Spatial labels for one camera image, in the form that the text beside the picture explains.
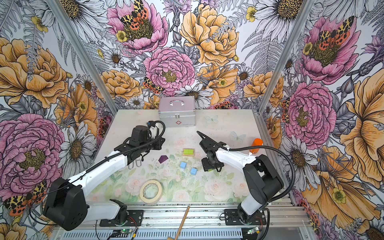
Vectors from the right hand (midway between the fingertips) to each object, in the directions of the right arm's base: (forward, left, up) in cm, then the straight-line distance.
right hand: (212, 170), depth 88 cm
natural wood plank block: (+11, +14, -1) cm, 18 cm away
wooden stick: (-25, +16, -2) cm, 29 cm away
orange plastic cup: (+15, -29, +5) cm, 33 cm away
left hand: (+11, +27, +13) cm, 32 cm away
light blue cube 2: (0, +11, 0) cm, 11 cm away
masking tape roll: (-15, +32, 0) cm, 35 cm away
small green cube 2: (+13, +12, -1) cm, 18 cm away
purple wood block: (+9, +30, -1) cm, 31 cm away
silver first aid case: (+44, +22, +5) cm, 50 cm away
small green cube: (+13, +15, -1) cm, 20 cm away
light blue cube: (+4, +17, 0) cm, 17 cm away
